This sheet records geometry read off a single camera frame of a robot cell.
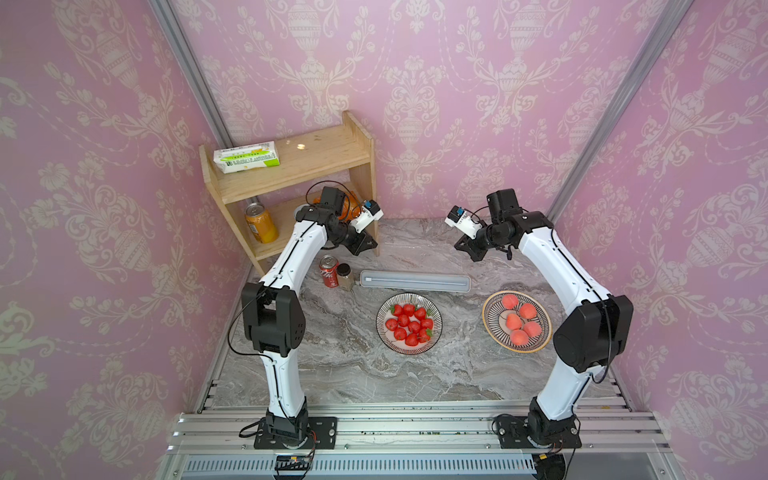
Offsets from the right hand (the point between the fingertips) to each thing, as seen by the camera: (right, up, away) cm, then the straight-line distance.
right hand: (462, 242), depth 86 cm
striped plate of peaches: (+17, -24, +3) cm, 29 cm away
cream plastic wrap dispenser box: (-13, -12, +10) cm, 20 cm away
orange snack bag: (-31, +9, -10) cm, 33 cm away
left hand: (-26, 0, +2) cm, 26 cm away
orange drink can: (-56, +6, -7) cm, 56 cm away
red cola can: (-40, -8, +8) cm, 42 cm away
